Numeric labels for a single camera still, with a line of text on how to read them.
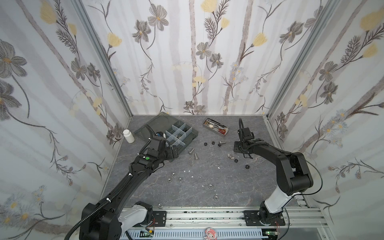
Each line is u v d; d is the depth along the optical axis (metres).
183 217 0.75
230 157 0.96
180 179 0.87
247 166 0.93
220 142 1.04
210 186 0.84
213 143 1.04
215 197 0.80
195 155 0.98
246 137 0.76
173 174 0.88
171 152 0.73
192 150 1.00
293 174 0.48
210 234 0.67
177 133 1.06
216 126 1.13
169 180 0.86
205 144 1.04
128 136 0.99
